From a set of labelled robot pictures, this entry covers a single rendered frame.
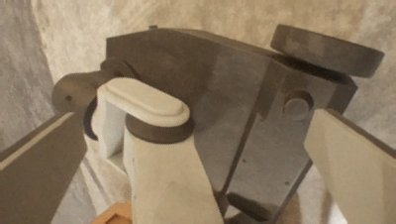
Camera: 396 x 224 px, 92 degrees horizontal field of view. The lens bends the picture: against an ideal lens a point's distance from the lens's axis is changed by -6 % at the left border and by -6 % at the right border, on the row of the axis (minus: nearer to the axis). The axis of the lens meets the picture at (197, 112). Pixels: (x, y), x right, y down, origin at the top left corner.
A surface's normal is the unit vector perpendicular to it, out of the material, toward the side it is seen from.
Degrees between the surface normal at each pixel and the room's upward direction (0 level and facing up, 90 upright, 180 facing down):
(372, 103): 0
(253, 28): 0
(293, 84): 0
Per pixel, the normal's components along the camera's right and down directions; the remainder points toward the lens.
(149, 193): 0.21, -0.86
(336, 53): -0.31, 0.36
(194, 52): -0.51, 0.30
